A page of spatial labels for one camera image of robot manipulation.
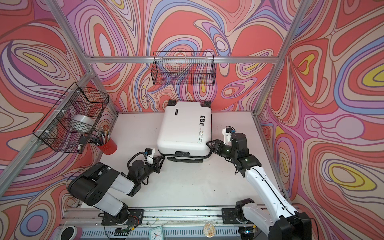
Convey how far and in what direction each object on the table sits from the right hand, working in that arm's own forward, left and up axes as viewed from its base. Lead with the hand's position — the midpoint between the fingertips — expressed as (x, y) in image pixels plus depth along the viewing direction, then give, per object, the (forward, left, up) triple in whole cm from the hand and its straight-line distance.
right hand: (209, 148), depth 78 cm
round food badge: (-34, +2, -19) cm, 39 cm away
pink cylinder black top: (-34, +64, -13) cm, 74 cm away
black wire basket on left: (+7, +69, +13) cm, 71 cm away
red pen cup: (+9, +61, -6) cm, 62 cm away
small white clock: (-35, +27, -16) cm, 47 cm away
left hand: (+2, +26, -12) cm, 28 cm away
